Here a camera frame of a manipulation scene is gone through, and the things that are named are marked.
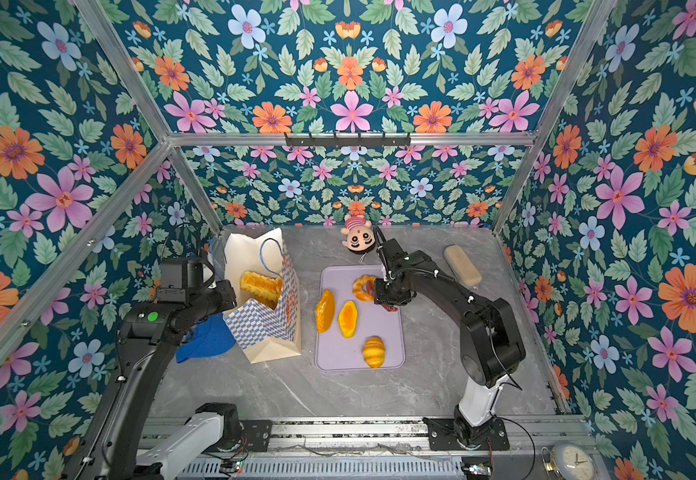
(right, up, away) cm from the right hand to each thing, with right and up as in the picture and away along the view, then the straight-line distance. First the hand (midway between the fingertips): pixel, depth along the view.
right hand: (381, 298), depth 88 cm
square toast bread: (-35, +3, +2) cm, 35 cm away
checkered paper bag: (-32, -8, -10) cm, 35 cm away
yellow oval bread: (-10, -7, +3) cm, 12 cm away
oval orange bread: (-17, -4, +1) cm, 18 cm away
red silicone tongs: (-3, +2, +6) cm, 6 cm away
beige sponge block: (+30, +9, +16) cm, 35 cm away
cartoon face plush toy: (-7, +19, +17) cm, 27 cm away
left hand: (-36, +6, -17) cm, 41 cm away
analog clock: (+42, -34, -22) cm, 58 cm away
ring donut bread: (-8, +2, +13) cm, 15 cm away
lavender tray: (-13, -16, -2) cm, 20 cm away
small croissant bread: (-2, -15, -3) cm, 15 cm away
